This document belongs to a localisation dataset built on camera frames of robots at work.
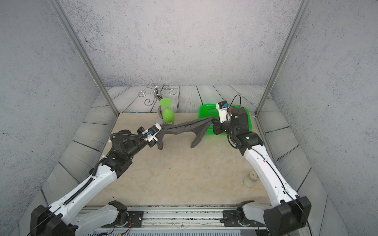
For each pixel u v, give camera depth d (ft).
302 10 2.34
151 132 1.92
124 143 1.78
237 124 1.75
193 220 2.44
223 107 2.04
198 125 2.45
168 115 3.10
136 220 2.39
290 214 1.21
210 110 3.96
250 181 2.58
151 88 3.20
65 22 2.44
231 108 1.83
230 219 2.35
